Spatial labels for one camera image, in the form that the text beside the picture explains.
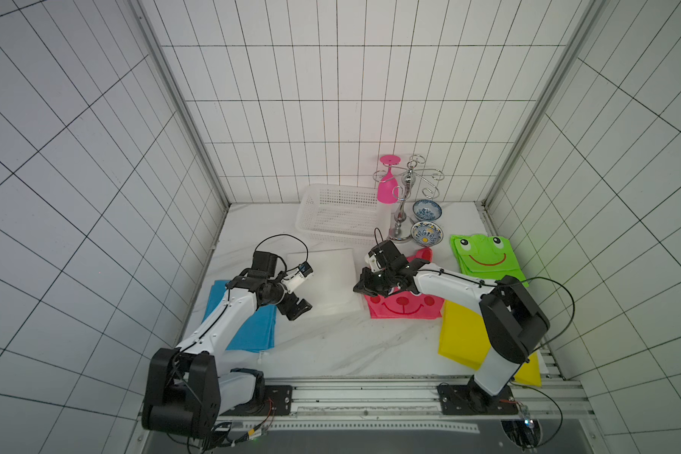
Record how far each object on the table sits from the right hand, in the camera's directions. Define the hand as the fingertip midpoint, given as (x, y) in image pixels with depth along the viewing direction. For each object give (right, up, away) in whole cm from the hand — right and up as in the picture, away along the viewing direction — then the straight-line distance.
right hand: (343, 292), depth 85 cm
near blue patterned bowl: (+33, +18, +22) cm, 43 cm away
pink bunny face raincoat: (+20, -5, +4) cm, 21 cm away
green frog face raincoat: (+55, +9, +16) cm, 58 cm away
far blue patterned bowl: (+35, +27, +29) cm, 53 cm away
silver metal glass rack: (+21, +32, +15) cm, 41 cm away
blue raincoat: (-26, -11, -4) cm, 28 cm away
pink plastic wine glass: (+17, +35, +18) cm, 43 cm away
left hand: (-15, -2, -1) cm, 15 cm away
